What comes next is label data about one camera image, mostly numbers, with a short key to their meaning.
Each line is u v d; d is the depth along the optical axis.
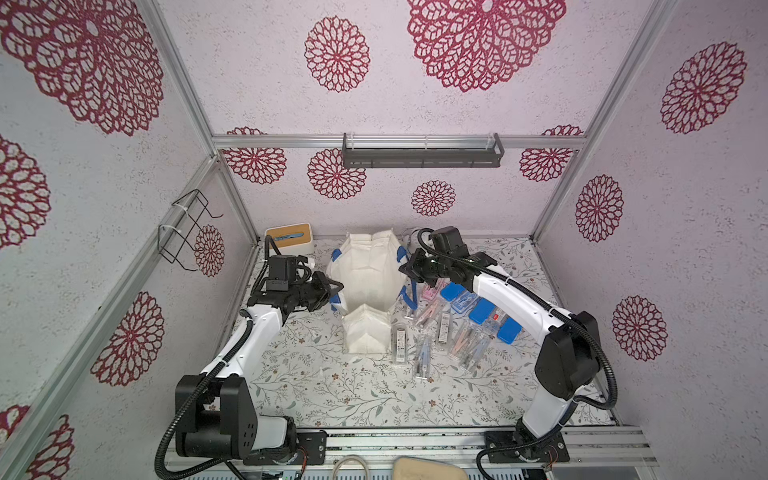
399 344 0.90
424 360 0.88
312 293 0.71
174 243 0.73
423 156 0.91
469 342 0.92
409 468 0.68
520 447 0.63
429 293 1.03
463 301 1.00
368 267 1.03
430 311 0.99
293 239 1.16
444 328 0.94
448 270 0.65
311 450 0.73
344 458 0.72
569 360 0.46
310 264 0.79
